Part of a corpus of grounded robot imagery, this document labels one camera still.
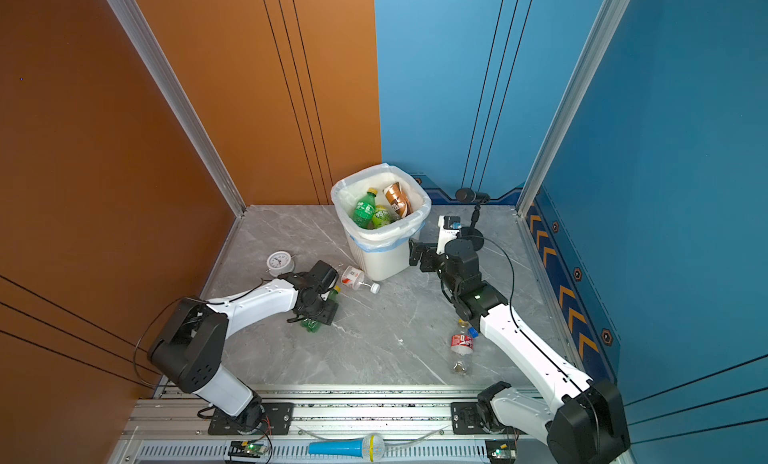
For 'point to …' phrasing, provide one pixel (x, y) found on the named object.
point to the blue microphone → (371, 447)
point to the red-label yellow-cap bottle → (462, 345)
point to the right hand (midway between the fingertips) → (423, 239)
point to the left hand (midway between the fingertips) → (324, 310)
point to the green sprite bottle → (365, 209)
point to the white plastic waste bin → (382, 254)
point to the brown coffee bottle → (399, 200)
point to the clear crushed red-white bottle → (354, 278)
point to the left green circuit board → (248, 449)
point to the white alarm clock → (280, 262)
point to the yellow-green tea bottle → (382, 217)
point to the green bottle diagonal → (312, 326)
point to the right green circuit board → (501, 452)
